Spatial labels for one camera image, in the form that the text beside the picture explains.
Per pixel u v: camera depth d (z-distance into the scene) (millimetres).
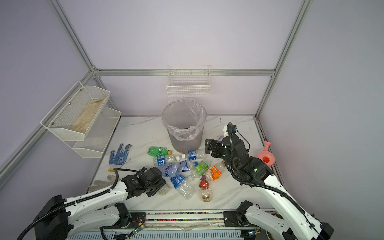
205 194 817
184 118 983
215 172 879
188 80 954
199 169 859
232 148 445
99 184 851
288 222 374
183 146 962
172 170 803
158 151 978
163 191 773
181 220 748
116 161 954
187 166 901
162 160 888
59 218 400
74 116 764
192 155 914
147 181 625
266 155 839
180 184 818
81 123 753
